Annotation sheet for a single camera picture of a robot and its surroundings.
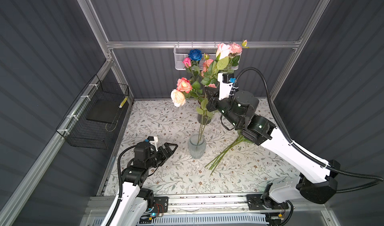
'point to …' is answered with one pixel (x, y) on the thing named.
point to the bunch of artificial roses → (212, 165)
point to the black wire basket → (86, 124)
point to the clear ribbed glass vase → (197, 145)
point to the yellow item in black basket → (123, 102)
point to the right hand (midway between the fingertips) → (206, 89)
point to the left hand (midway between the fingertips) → (174, 149)
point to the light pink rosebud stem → (206, 114)
